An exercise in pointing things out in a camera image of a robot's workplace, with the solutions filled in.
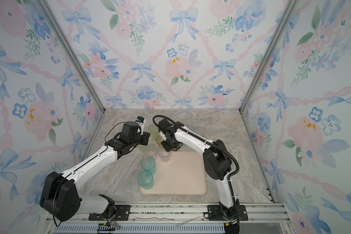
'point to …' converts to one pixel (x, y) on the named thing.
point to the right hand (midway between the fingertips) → (168, 146)
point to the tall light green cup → (153, 130)
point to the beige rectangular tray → (185, 174)
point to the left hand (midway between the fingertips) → (148, 132)
